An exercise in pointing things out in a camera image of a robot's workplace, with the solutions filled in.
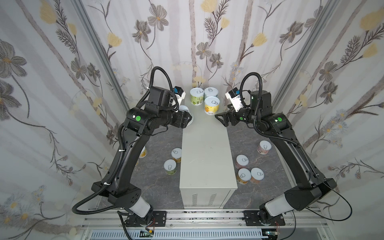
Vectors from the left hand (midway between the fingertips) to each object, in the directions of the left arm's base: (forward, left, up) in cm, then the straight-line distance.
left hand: (183, 110), depth 64 cm
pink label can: (-6, -35, -36) cm, 51 cm away
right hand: (+2, -19, 0) cm, 19 cm away
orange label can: (-16, -34, -36) cm, 52 cm away
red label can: (-16, -42, -36) cm, 57 cm away
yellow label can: (-9, +9, -37) cm, 39 cm away
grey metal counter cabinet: (-27, -9, -8) cm, 30 cm away
